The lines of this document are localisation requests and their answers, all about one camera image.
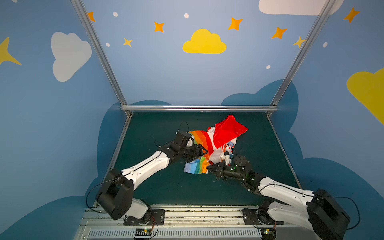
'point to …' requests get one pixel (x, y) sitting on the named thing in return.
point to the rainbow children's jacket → (216, 140)
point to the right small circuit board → (268, 233)
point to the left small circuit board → (143, 232)
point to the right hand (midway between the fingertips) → (207, 166)
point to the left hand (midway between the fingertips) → (204, 152)
